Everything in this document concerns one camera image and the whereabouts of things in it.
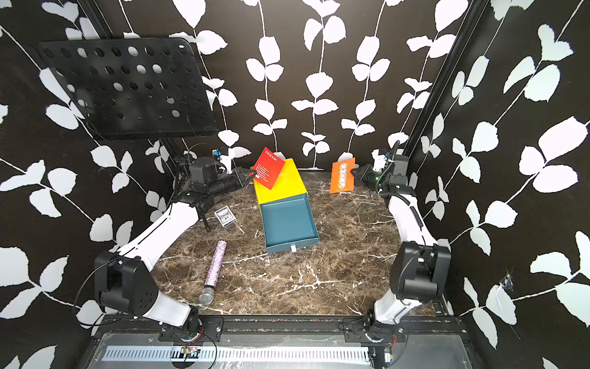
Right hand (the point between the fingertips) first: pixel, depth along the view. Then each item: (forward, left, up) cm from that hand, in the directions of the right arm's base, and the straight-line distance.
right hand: (348, 167), depth 84 cm
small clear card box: (-5, +52, -26) cm, 58 cm away
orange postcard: (-1, +2, -5) cm, 5 cm away
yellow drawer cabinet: (-4, +23, -5) cm, 23 cm away
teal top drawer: (-17, +22, -14) cm, 31 cm away
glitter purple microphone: (-39, +50, -24) cm, 68 cm away
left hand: (-5, +33, +4) cm, 33 cm away
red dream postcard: (-1, +30, 0) cm, 30 cm away
